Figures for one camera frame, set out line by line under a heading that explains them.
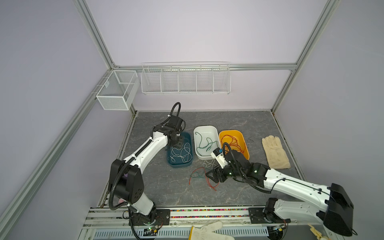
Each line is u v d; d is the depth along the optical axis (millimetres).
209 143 1015
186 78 984
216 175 654
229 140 1021
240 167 571
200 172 887
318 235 680
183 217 751
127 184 439
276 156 948
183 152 964
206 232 694
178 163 913
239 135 999
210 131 1052
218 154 678
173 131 631
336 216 386
